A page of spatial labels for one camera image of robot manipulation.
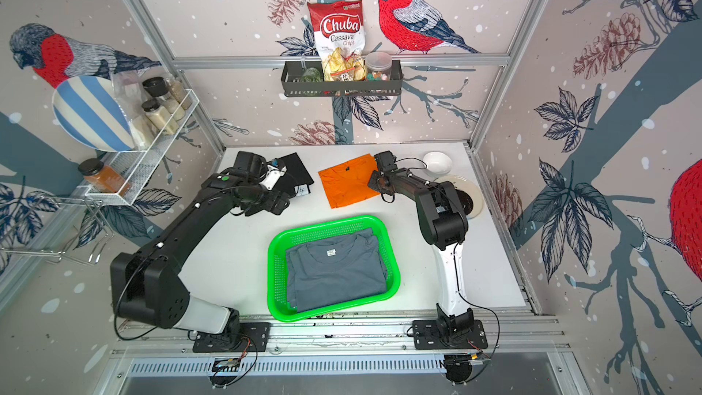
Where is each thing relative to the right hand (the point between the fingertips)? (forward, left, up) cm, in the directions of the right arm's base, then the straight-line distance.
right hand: (373, 183), depth 107 cm
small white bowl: (+10, -27, +3) cm, 29 cm away
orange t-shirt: (-1, +10, +1) cm, 10 cm away
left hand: (-16, +30, +17) cm, 38 cm away
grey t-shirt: (-35, +12, +1) cm, 37 cm away
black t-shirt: (-1, +31, +2) cm, 31 cm away
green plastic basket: (-47, +26, +5) cm, 54 cm away
